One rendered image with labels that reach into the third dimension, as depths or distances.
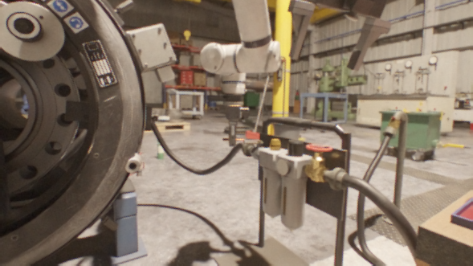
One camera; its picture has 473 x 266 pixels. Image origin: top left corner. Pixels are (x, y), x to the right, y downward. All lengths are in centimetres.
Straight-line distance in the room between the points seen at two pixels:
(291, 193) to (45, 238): 62
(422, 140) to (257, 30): 276
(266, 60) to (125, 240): 86
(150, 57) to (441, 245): 66
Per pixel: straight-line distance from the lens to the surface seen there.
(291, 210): 78
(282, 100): 391
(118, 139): 62
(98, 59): 61
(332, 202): 76
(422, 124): 319
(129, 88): 61
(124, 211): 105
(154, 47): 67
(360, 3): 46
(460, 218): 44
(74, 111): 73
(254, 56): 67
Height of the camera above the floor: 63
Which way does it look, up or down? 4 degrees down
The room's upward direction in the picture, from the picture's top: 1 degrees clockwise
